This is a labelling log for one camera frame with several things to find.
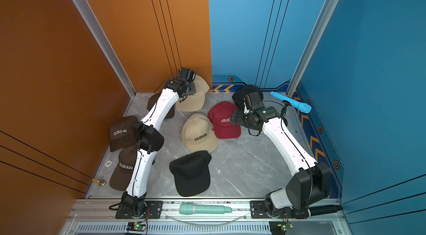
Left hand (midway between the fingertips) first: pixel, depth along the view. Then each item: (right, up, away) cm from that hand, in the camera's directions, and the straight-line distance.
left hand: (191, 86), depth 97 cm
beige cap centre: (+4, -27, -7) cm, 28 cm away
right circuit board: (+42, -64, -26) cm, 81 cm away
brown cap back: (-29, -8, +14) cm, 33 cm away
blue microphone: (+59, -13, -16) cm, 62 cm away
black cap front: (+3, -45, -16) cm, 48 cm away
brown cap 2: (-33, -48, -15) cm, 60 cm away
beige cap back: (+2, -9, +1) cm, 10 cm away
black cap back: (+29, -6, +13) cm, 33 cm away
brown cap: (-38, -27, -3) cm, 47 cm away
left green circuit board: (-20, -64, -26) cm, 72 cm away
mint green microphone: (+2, -56, -26) cm, 62 cm away
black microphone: (+56, -57, -26) cm, 84 cm away
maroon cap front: (+17, -17, +2) cm, 24 cm away
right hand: (+26, -19, -15) cm, 36 cm away
